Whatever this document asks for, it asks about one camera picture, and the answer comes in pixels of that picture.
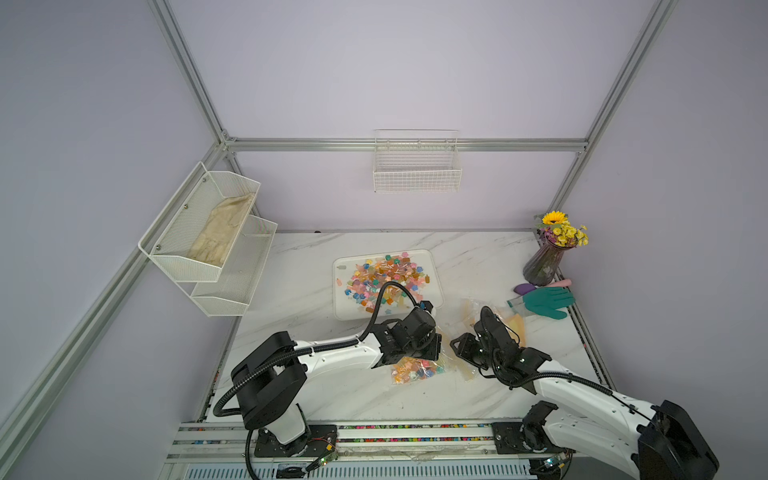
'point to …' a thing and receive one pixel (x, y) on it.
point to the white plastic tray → (348, 309)
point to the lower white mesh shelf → (231, 293)
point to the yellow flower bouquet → (557, 230)
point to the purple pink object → (524, 287)
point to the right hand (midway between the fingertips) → (454, 347)
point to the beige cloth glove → (220, 230)
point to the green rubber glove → (545, 301)
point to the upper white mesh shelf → (192, 237)
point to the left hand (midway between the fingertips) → (438, 349)
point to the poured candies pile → (368, 278)
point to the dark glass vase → (541, 268)
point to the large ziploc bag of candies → (410, 369)
